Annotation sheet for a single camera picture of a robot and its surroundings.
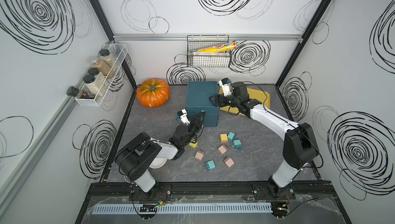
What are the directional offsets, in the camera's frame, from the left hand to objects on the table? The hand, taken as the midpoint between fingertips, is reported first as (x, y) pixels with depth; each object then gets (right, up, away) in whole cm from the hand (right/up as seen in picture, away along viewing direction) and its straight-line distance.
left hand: (205, 113), depth 80 cm
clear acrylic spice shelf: (-54, +38, +15) cm, 68 cm away
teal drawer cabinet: (-4, +10, +5) cm, 12 cm away
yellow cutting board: (+47, +9, +38) cm, 61 cm away
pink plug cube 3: (+13, -27, +2) cm, 30 cm away
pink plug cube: (-4, -24, +4) cm, 24 cm away
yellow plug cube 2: (+11, -15, +10) cm, 21 cm away
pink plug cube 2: (+10, -21, +6) cm, 24 cm away
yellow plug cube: (-7, -19, +6) cm, 21 cm away
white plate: (-25, -26, 0) cm, 36 cm away
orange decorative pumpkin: (-34, +12, +19) cm, 40 cm away
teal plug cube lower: (+3, -27, +1) cm, 28 cm away
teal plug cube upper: (+16, -14, +11) cm, 24 cm away
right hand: (+5, +9, +5) cm, 12 cm away
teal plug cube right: (+19, -18, +7) cm, 27 cm away
